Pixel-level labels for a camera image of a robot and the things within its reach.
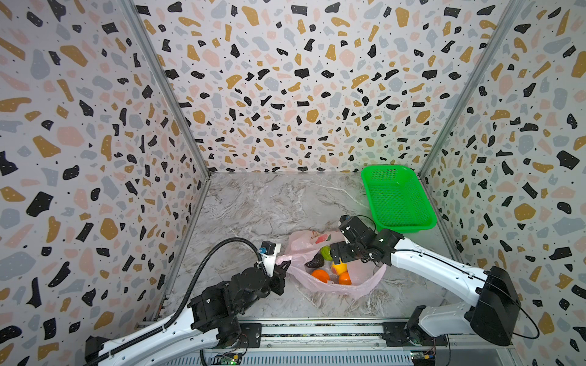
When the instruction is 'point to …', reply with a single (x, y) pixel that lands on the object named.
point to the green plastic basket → (397, 198)
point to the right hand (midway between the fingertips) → (340, 251)
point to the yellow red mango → (339, 268)
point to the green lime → (325, 252)
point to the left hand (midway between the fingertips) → (294, 264)
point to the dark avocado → (317, 261)
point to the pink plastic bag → (304, 246)
